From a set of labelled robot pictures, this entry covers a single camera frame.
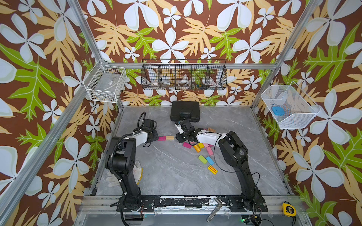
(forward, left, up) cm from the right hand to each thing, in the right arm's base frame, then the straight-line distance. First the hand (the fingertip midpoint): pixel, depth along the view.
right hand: (177, 135), depth 102 cm
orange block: (-10, -13, -1) cm, 17 cm away
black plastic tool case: (+21, -6, +4) cm, 22 cm away
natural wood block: (-2, +6, -1) cm, 6 cm away
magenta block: (-3, +12, -1) cm, 12 cm away
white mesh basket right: (+3, -68, +26) cm, 73 cm away
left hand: (0, +17, +1) cm, 17 cm away
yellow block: (-9, -16, +1) cm, 19 cm away
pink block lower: (-13, -21, +1) cm, 25 cm away
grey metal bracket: (-47, -20, 0) cm, 51 cm away
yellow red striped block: (-26, -23, 0) cm, 35 cm away
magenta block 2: (-9, -6, +1) cm, 11 cm away
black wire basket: (+31, -5, +31) cm, 44 cm away
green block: (-19, -16, +1) cm, 25 cm away
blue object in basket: (0, -60, +25) cm, 66 cm away
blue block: (-20, -21, 0) cm, 29 cm away
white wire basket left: (+17, +45, +34) cm, 59 cm away
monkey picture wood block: (+4, -25, 0) cm, 26 cm away
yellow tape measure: (-47, -57, +2) cm, 74 cm away
